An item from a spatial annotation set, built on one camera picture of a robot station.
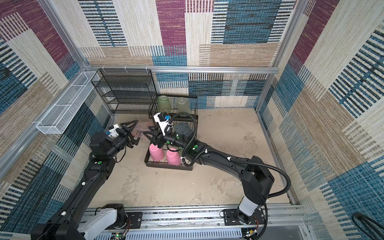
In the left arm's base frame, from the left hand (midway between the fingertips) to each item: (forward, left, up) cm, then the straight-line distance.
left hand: (140, 123), depth 71 cm
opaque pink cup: (-7, -14, -21) cm, 27 cm away
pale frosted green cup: (+16, -19, -5) cm, 26 cm away
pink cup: (-3, -4, -23) cm, 24 cm away
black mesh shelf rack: (+42, +22, -14) cm, 49 cm away
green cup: (+18, -8, -6) cm, 21 cm away
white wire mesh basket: (+2, +39, +1) cm, 39 cm away
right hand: (-6, -4, 0) cm, 7 cm away
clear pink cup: (-2, +2, -5) cm, 6 cm away
